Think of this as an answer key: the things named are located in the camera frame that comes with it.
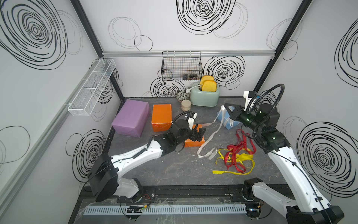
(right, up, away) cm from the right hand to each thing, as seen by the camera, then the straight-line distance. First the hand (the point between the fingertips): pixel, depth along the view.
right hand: (226, 105), depth 65 cm
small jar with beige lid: (-17, +2, +44) cm, 47 cm away
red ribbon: (+14, -30, +24) cm, 41 cm away
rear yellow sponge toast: (-3, +22, +41) cm, 47 cm away
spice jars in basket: (-15, +19, +23) cm, 33 cm away
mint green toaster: (-6, +7, +46) cm, 47 cm away
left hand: (-11, -12, +10) cm, 19 cm away
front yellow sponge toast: (0, +16, +37) cm, 41 cm away
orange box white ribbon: (-16, -22, +20) cm, 34 cm away
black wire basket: (-21, +37, +59) cm, 73 cm away
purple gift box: (-55, -8, +27) cm, 62 cm away
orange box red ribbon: (-35, -8, +32) cm, 48 cm away
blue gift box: (+12, -11, +32) cm, 36 cm away
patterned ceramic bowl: (-21, +10, +55) cm, 60 cm away
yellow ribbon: (+15, -32, +21) cm, 41 cm away
